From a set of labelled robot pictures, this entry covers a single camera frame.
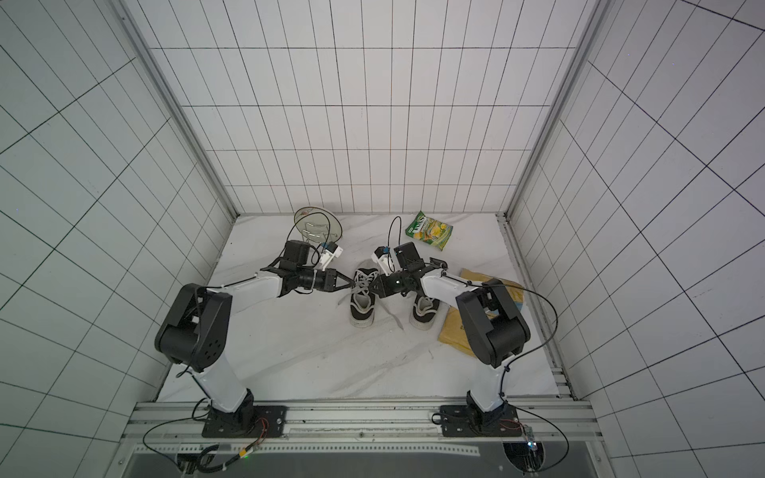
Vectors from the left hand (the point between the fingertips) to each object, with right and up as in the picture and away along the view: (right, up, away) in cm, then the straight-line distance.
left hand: (349, 287), depth 87 cm
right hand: (+3, -1, +3) cm, 5 cm away
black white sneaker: (+4, -5, +3) cm, 7 cm away
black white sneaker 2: (+21, -9, -2) cm, 23 cm away
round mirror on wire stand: (-12, +19, +11) cm, 25 cm away
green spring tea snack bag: (+28, +18, +24) cm, 41 cm away
